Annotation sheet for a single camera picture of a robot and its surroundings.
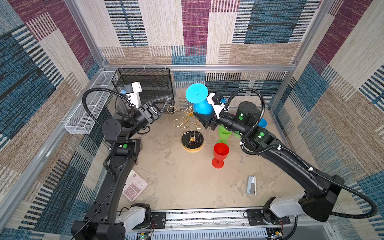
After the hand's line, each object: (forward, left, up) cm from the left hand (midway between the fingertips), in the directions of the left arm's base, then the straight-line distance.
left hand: (171, 98), depth 49 cm
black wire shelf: (+51, +18, -30) cm, 62 cm away
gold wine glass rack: (+17, -6, -51) cm, 54 cm away
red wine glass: (+4, -23, -43) cm, 49 cm away
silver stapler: (-13, -38, -51) cm, 65 cm away
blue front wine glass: (+22, -50, -39) cm, 67 cm away
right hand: (+6, -10, -10) cm, 15 cm away
